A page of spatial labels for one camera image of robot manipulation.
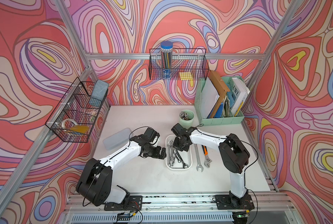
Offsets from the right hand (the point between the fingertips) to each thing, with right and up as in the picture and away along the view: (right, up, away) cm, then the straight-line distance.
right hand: (176, 151), depth 92 cm
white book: (+44, +41, +2) cm, 60 cm away
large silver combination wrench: (+14, -9, -4) cm, 17 cm away
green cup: (+9, +18, +4) cm, 21 cm away
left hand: (-10, 0, -8) cm, 13 cm away
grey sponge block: (-46, +39, -11) cm, 62 cm away
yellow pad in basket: (-49, +17, -25) cm, 58 cm away
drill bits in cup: (+5, +24, -1) cm, 24 cm away
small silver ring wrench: (+5, -8, -5) cm, 11 cm away
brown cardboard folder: (+27, +41, -7) cm, 50 cm away
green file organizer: (+28, +20, +10) cm, 35 cm away
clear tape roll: (-57, +21, -25) cm, 66 cm away
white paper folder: (+24, +38, +6) cm, 45 cm away
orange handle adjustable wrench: (+20, -6, -4) cm, 21 cm away
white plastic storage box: (-1, -4, -3) cm, 5 cm away
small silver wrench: (-4, -4, -4) cm, 7 cm away
